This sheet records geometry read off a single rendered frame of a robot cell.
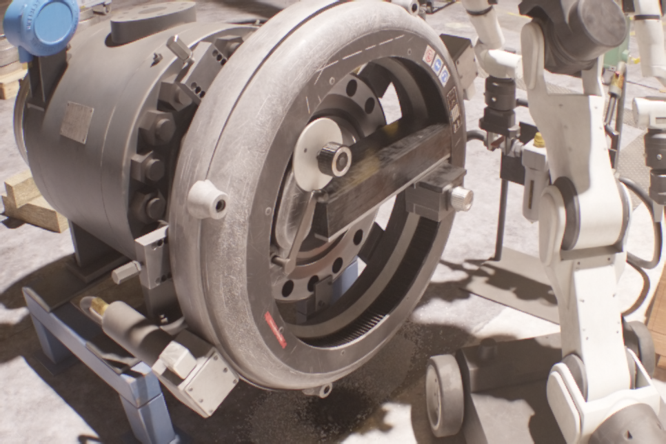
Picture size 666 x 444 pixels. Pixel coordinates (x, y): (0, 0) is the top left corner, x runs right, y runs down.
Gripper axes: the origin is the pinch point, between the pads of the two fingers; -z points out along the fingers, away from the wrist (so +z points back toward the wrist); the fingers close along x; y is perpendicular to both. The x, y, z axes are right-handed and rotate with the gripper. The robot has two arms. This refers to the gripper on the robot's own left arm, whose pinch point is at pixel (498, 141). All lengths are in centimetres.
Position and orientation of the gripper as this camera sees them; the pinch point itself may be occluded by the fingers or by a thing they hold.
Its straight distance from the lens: 185.2
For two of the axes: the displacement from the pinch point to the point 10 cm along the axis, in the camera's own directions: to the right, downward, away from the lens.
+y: 6.2, -3.9, 6.9
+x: 7.9, 2.8, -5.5
